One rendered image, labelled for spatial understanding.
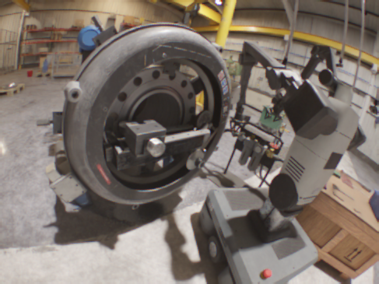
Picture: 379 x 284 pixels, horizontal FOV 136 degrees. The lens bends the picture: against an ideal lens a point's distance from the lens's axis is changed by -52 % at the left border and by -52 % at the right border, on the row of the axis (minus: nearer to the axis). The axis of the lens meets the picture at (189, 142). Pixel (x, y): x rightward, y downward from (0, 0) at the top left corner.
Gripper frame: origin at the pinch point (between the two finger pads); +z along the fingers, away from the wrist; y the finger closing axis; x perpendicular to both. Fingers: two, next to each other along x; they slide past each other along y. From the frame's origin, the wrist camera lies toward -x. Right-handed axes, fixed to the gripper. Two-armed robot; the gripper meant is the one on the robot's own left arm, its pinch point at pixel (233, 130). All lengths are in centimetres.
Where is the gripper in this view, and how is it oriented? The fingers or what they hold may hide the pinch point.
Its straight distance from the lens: 125.1
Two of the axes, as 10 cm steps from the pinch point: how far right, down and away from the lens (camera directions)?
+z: -2.3, 8.8, 4.2
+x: -9.4, -0.9, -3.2
